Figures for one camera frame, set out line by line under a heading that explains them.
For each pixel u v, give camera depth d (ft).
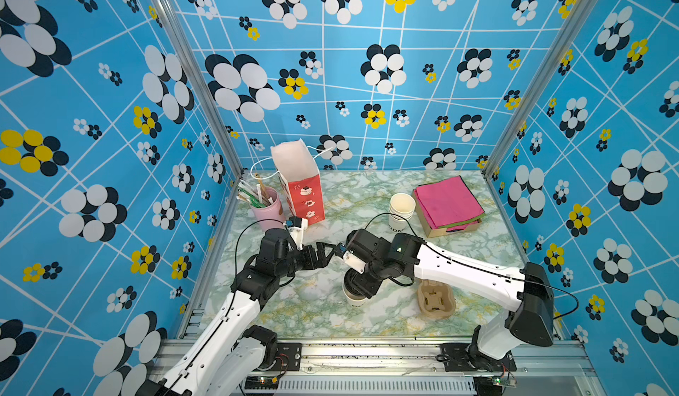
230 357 1.86
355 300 2.41
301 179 2.74
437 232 3.18
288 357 2.40
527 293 1.36
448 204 3.36
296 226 2.27
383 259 1.77
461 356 2.41
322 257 2.22
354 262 2.12
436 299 2.66
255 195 2.96
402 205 2.94
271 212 3.07
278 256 1.99
